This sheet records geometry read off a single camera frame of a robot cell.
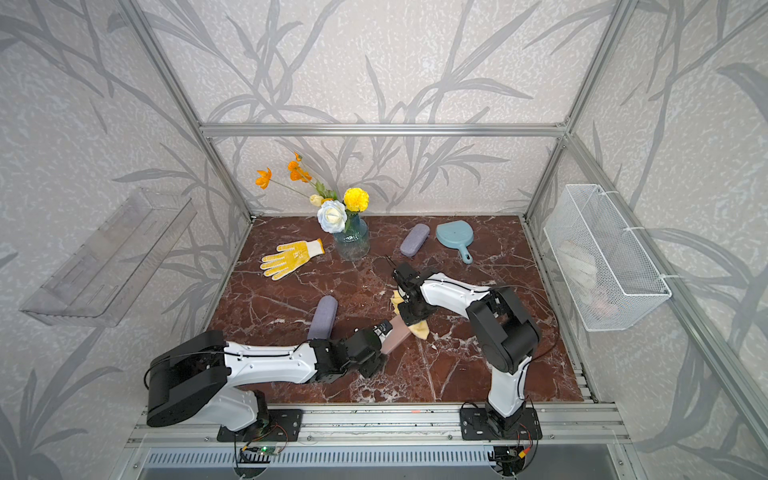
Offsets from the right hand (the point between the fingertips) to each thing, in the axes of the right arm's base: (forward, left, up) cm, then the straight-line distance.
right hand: (413, 319), depth 92 cm
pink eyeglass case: (-5, +4, +3) cm, 7 cm away
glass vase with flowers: (+14, +19, +32) cm, 40 cm away
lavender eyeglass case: (+1, +27, +3) cm, 27 cm away
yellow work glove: (+25, +45, 0) cm, 52 cm away
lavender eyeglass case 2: (+30, -1, +3) cm, 30 cm away
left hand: (-10, +10, +1) cm, 14 cm away
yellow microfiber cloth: (-5, -2, +3) cm, 6 cm away
